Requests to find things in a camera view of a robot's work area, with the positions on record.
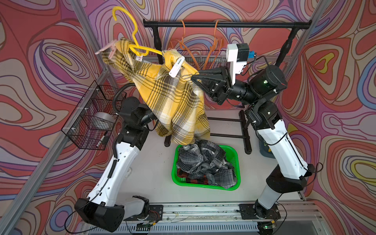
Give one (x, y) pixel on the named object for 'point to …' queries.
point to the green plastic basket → (232, 157)
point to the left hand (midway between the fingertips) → (183, 96)
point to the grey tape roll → (102, 120)
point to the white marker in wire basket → (101, 139)
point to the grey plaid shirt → (205, 159)
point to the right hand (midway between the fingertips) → (190, 82)
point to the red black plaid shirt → (201, 179)
